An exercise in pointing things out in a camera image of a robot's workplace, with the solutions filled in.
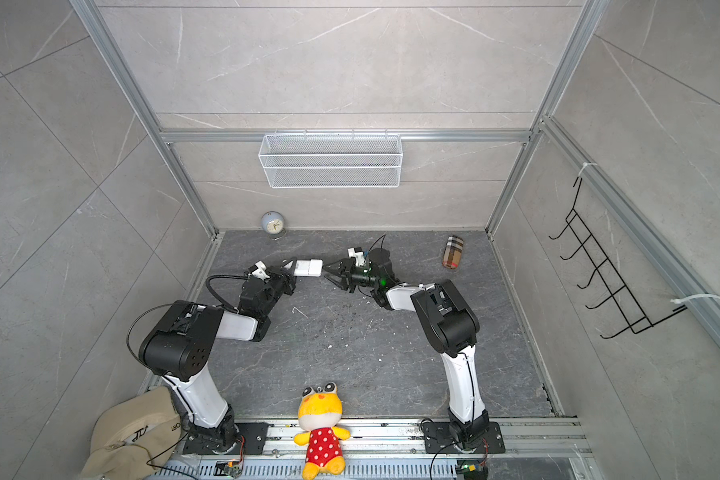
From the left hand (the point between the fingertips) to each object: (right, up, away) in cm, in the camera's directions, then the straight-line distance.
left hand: (299, 251), depth 89 cm
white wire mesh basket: (+8, +31, +12) cm, 34 cm away
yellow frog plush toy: (+9, -39, -17) cm, 44 cm away
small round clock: (-16, +11, +26) cm, 32 cm away
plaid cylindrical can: (+53, 0, +22) cm, 57 cm away
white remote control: (+3, -5, -1) cm, 6 cm away
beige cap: (-38, -47, -15) cm, 63 cm away
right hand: (+7, -6, 0) cm, 9 cm away
